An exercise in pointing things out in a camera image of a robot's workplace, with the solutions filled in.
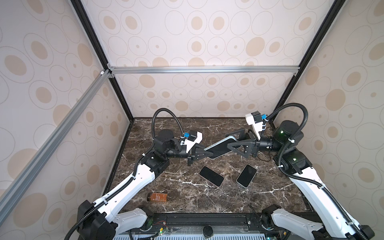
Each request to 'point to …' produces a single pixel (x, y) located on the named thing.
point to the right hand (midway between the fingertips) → (228, 144)
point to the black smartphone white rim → (246, 176)
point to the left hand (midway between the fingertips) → (213, 155)
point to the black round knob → (207, 231)
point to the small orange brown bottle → (157, 197)
